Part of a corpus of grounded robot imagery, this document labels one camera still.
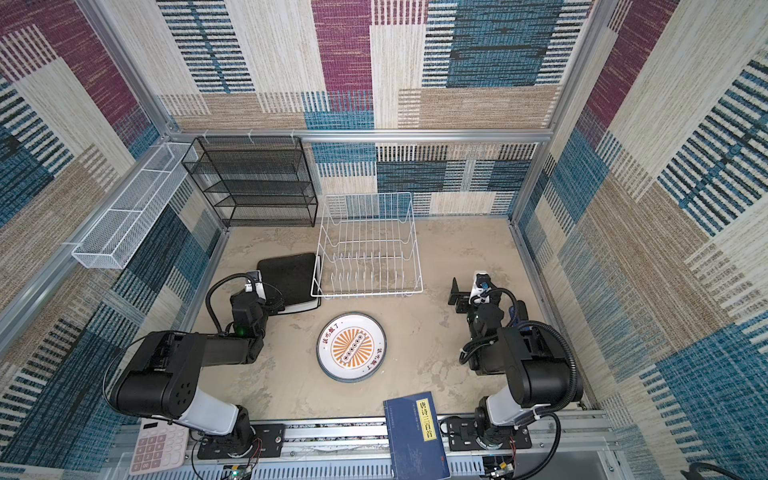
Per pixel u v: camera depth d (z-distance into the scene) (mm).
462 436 729
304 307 942
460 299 824
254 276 814
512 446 715
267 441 734
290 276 972
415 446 715
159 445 716
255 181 1099
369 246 1085
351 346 869
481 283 755
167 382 462
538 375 451
